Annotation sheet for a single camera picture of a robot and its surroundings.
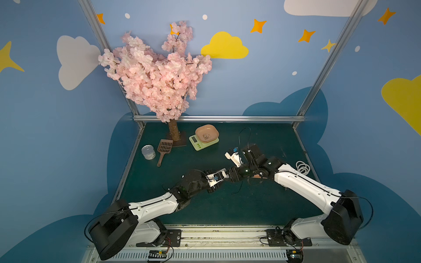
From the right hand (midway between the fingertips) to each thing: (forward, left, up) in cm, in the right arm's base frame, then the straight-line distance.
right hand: (227, 174), depth 78 cm
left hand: (+2, +3, 0) cm, 3 cm away
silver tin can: (+19, +49, -11) cm, 54 cm away
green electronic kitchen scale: (+28, +19, -15) cm, 37 cm away
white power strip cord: (+16, -47, -16) cm, 52 cm away
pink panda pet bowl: (+37, +13, -13) cm, 41 cm away
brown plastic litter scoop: (+25, +41, -16) cm, 51 cm away
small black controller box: (-29, -32, -20) cm, 48 cm away
